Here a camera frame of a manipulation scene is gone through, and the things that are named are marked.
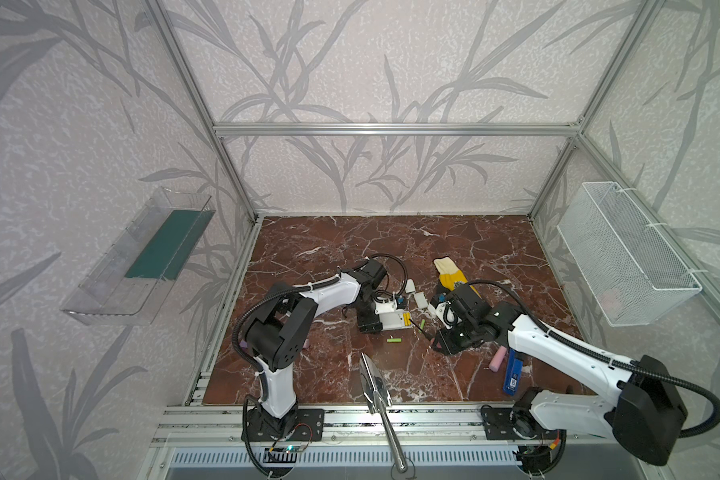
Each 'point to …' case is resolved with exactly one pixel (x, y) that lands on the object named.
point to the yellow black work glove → (449, 272)
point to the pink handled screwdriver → (424, 333)
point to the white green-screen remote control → (400, 319)
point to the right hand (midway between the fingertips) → (435, 335)
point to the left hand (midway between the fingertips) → (378, 309)
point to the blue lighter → (513, 371)
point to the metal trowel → (377, 395)
